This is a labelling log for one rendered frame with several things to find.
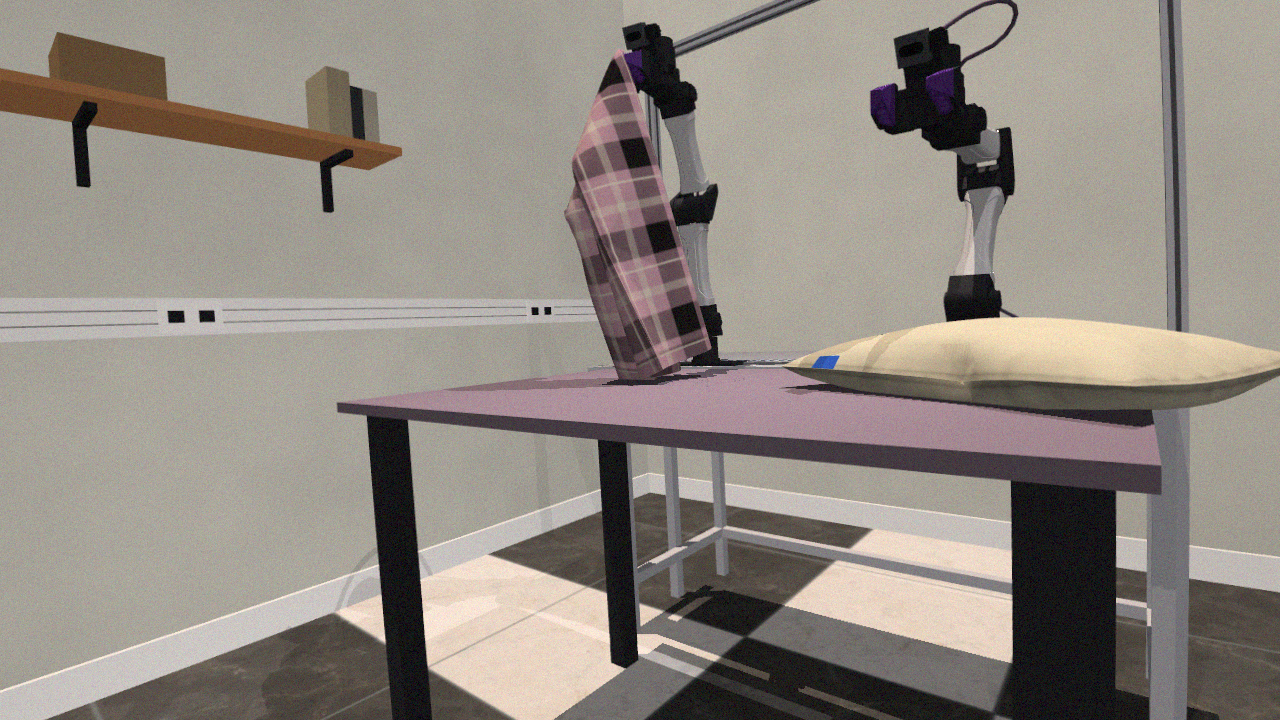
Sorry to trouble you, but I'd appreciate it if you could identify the cream pillow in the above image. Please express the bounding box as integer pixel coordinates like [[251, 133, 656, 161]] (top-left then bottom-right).
[[783, 318, 1280, 410]]

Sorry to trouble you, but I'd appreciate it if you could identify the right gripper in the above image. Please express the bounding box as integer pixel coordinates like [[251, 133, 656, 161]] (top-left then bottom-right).
[[625, 50, 668, 97]]

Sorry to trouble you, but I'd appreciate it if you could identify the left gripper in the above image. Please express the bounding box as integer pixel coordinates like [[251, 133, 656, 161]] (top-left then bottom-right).
[[870, 67, 964, 135]]

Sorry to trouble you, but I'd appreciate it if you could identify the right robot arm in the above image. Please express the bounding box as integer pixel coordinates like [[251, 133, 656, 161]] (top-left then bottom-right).
[[622, 22, 746, 366]]

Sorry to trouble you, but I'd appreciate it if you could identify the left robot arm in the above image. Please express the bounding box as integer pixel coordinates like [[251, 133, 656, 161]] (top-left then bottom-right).
[[893, 27, 1015, 322]]

